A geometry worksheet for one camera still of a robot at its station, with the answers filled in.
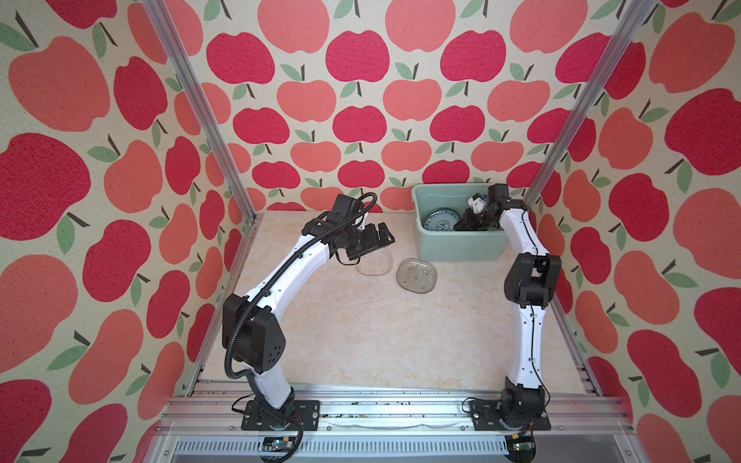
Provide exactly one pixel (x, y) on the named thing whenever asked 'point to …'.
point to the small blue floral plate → (441, 220)
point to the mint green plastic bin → (453, 245)
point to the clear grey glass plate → (416, 275)
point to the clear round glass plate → (374, 264)
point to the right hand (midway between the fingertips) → (461, 225)
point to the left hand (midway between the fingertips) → (388, 245)
